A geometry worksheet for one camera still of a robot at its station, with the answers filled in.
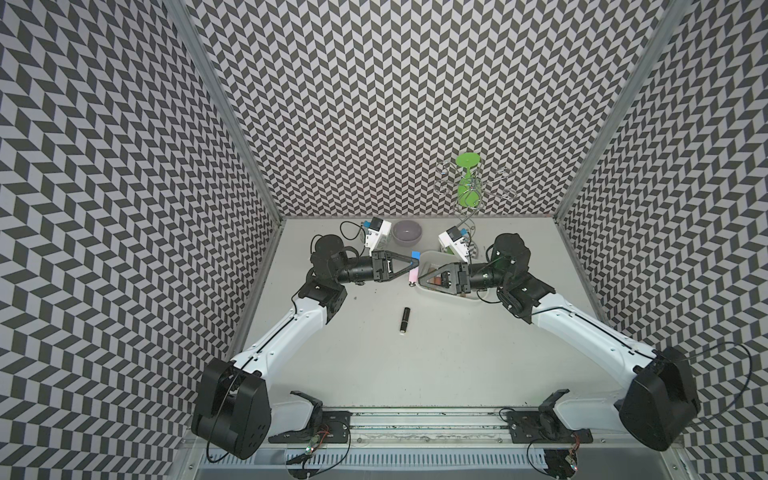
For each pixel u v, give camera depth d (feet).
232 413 1.29
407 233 3.59
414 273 2.11
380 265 2.00
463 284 1.93
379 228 2.12
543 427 2.18
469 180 2.77
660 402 1.30
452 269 1.95
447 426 2.47
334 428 2.39
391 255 2.15
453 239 2.06
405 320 2.98
